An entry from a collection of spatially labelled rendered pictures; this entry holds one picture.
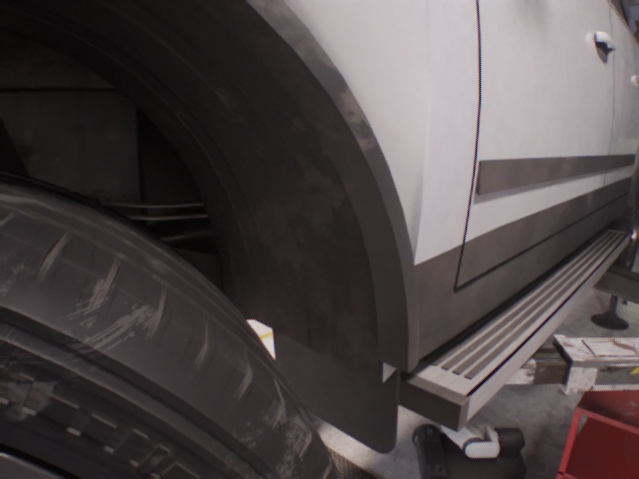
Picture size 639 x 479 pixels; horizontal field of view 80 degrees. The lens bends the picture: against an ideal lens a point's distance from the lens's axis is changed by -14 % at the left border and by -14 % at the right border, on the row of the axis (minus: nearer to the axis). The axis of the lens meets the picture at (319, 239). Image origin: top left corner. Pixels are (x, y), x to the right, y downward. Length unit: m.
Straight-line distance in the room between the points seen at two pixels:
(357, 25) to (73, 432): 0.39
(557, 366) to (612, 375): 0.15
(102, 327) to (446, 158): 0.42
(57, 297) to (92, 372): 0.04
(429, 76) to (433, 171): 0.11
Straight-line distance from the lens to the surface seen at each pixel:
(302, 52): 0.35
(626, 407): 2.44
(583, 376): 1.19
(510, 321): 1.00
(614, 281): 1.96
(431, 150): 0.51
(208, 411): 0.27
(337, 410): 0.73
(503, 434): 2.87
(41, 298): 0.25
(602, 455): 2.69
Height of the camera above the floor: 2.05
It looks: 14 degrees down
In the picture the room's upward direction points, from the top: straight up
